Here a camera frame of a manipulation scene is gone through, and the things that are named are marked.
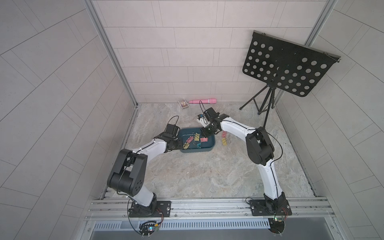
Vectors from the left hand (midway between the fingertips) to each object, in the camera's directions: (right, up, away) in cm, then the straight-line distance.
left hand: (181, 142), depth 94 cm
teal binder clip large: (+11, -1, -5) cm, 12 cm away
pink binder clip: (+28, +5, +2) cm, 28 cm away
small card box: (-1, +26, +21) cm, 34 cm away
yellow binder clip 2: (+10, +3, +2) cm, 10 cm away
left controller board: (-12, -35, -27) cm, 45 cm away
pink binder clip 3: (+14, +2, -1) cm, 14 cm away
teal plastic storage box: (+8, +1, 0) cm, 8 cm away
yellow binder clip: (+27, 0, 0) cm, 27 cm away
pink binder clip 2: (+5, +2, 0) cm, 5 cm away
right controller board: (+47, -33, -27) cm, 63 cm away
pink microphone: (+20, +28, +22) cm, 41 cm away
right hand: (+13, +5, +4) cm, 15 cm away
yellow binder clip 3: (+3, -2, -2) cm, 4 cm away
